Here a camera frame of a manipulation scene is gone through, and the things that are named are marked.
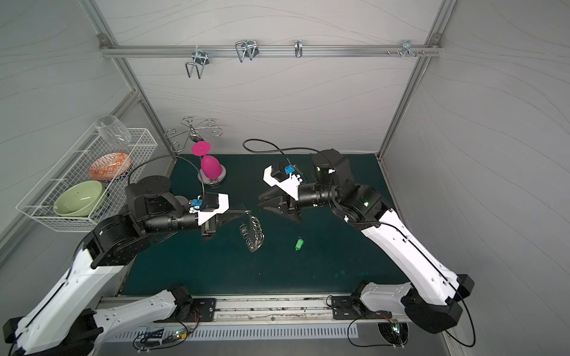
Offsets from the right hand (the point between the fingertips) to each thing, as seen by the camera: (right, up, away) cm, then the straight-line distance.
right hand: (259, 199), depth 53 cm
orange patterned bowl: (-52, +9, +18) cm, 56 cm away
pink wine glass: (-27, +10, +40) cm, 49 cm away
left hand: (-4, -3, -2) cm, 5 cm away
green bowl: (-51, -1, +8) cm, 51 cm away
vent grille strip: (-11, -45, +17) cm, 50 cm away
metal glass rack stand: (-34, +25, +37) cm, 56 cm away
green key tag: (+11, -22, +35) cm, 43 cm away
